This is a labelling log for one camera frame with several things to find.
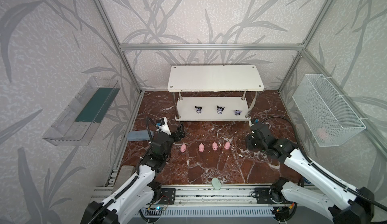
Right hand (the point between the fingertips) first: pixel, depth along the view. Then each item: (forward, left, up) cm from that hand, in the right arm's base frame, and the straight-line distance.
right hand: (246, 133), depth 80 cm
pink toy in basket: (-3, -36, +6) cm, 36 cm away
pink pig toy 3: (-2, +17, -12) cm, 21 cm away
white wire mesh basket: (-4, -31, +19) cm, 36 cm away
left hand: (+6, +37, +4) cm, 38 cm away
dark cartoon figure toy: (+20, +27, -4) cm, 33 cm away
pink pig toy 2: (-3, +25, -13) cm, 28 cm away
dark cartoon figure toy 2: (+19, +13, -4) cm, 23 cm away
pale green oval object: (-22, +17, -11) cm, 30 cm away
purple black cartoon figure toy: (+18, +1, -6) cm, 19 cm away
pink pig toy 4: (-1, +9, -12) cm, 15 cm away
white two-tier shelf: (+22, +1, +20) cm, 29 cm away
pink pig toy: (-3, +36, -13) cm, 38 cm away
